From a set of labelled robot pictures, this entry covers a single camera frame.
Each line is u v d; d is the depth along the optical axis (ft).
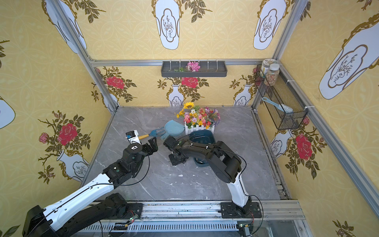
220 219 2.39
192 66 2.88
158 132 3.49
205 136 3.29
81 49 2.81
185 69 2.89
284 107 2.22
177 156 2.22
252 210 2.36
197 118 3.03
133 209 2.41
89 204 1.61
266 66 2.79
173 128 3.57
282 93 2.96
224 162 1.66
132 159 1.89
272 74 2.62
